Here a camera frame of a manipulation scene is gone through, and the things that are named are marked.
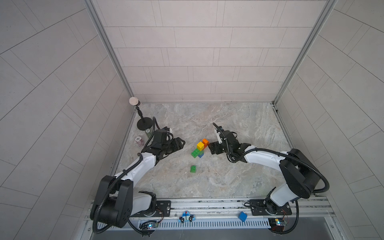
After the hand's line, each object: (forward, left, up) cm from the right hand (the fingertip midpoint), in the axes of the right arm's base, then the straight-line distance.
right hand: (213, 144), depth 90 cm
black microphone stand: (+16, +43, +5) cm, 46 cm away
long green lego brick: (-7, +10, +5) cm, 14 cm away
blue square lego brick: (-5, +8, -4) cm, 10 cm away
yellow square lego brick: (-6, +8, +9) cm, 13 cm away
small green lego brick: (-13, +13, -3) cm, 19 cm away
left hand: (0, +17, +4) cm, 18 cm away
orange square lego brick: (-3, +5, +7) cm, 9 cm away
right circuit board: (-40, -25, -6) cm, 48 cm away
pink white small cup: (+3, +44, +4) cm, 44 cm away
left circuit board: (-38, +32, -1) cm, 50 cm away
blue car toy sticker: (-35, +16, -2) cm, 39 cm away
